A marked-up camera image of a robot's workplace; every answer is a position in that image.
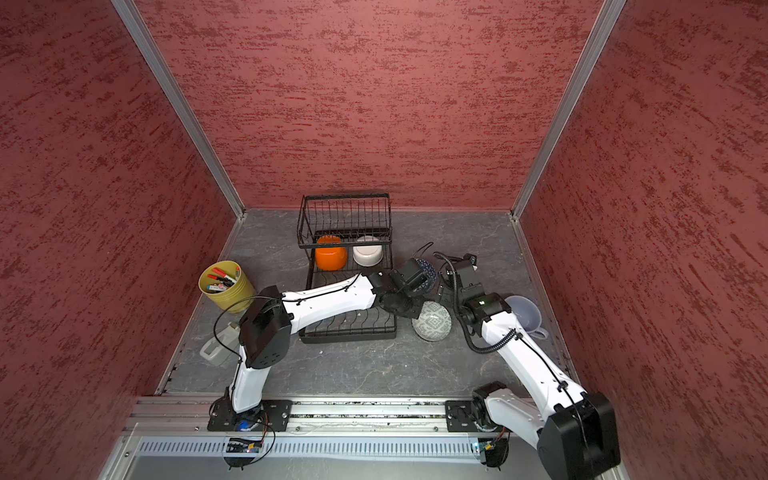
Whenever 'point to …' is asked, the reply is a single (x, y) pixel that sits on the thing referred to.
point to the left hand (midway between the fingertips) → (415, 316)
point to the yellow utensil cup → (237, 299)
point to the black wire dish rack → (347, 235)
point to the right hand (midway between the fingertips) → (450, 296)
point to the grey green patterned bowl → (433, 323)
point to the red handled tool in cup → (226, 280)
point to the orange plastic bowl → (330, 258)
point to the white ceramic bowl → (368, 255)
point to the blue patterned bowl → (429, 274)
